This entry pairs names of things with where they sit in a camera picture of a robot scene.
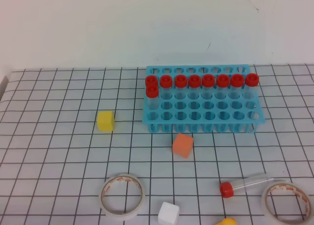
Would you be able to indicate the red capped tube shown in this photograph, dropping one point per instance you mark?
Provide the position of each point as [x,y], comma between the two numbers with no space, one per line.
[152,94]
[151,80]
[180,86]
[166,86]
[208,82]
[230,188]
[194,83]
[237,82]
[222,84]
[250,86]

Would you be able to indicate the blue test tube rack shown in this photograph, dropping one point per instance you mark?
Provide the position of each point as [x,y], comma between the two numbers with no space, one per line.
[233,115]

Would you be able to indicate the white black grid cloth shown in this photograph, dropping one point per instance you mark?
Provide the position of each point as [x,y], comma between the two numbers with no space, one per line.
[54,160]

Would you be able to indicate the orange foam cube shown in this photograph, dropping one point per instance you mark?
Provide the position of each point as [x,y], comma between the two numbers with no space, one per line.
[182,145]

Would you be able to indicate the yellow foam cube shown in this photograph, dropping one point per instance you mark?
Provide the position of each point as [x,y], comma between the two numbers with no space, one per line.
[105,121]

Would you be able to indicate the white foam cube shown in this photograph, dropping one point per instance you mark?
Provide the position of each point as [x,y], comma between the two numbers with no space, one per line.
[168,214]

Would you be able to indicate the left white tape roll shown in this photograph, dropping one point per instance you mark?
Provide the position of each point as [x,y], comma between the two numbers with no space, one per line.
[109,184]

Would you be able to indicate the white tape roll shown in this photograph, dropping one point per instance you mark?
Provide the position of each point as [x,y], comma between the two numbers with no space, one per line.
[297,191]
[109,184]

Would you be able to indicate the yellow toy at bottom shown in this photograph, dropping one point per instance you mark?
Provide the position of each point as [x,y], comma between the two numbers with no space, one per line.
[227,221]

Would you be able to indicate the right white tape roll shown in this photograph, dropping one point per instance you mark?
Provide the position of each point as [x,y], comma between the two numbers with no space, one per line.
[297,191]

